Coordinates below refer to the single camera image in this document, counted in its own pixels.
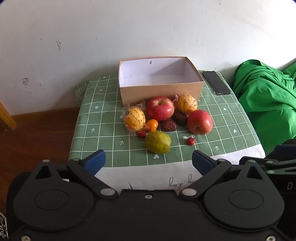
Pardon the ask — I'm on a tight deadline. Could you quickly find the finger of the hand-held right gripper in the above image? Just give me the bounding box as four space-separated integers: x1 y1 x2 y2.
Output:
274 145 296 160
239 156 296 175

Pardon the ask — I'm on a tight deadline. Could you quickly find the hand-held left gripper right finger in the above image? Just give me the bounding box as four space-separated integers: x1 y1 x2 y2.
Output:
180 150 267 200

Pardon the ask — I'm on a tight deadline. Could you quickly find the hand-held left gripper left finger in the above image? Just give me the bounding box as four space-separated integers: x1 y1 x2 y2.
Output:
31 149 118 201

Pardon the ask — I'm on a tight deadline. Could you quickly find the red apple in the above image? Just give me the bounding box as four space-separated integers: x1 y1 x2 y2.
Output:
187 110 213 135
146 96 175 122

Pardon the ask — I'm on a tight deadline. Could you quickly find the green pear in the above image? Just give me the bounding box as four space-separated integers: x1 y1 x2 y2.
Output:
145 132 172 154

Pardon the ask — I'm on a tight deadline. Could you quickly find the dried red date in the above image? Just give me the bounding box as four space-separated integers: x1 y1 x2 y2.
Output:
160 119 178 132
173 109 188 126

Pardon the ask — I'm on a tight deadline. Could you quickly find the yellow pear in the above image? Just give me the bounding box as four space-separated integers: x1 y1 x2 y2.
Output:
173 93 200 114
122 101 150 137

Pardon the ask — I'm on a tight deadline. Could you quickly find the small orange tangerine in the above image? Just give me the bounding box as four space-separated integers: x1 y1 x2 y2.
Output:
146 119 159 132

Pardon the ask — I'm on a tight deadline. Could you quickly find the cardboard box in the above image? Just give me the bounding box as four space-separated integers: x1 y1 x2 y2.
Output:
118 56 205 106

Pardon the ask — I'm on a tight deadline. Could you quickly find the green checkered tablecloth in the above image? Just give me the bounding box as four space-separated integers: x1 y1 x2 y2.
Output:
69 71 266 193

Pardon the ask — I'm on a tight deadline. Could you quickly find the green cloth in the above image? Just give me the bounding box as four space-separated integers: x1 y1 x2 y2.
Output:
232 59 296 156

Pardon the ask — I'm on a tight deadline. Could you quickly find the black smartphone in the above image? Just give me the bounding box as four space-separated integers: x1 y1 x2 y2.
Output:
203 71 232 96

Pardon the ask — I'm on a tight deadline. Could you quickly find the wooden furniture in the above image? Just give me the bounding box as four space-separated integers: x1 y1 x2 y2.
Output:
0 101 17 131

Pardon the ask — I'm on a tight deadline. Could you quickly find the black white patterned cloth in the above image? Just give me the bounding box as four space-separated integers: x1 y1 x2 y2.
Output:
0 212 9 240

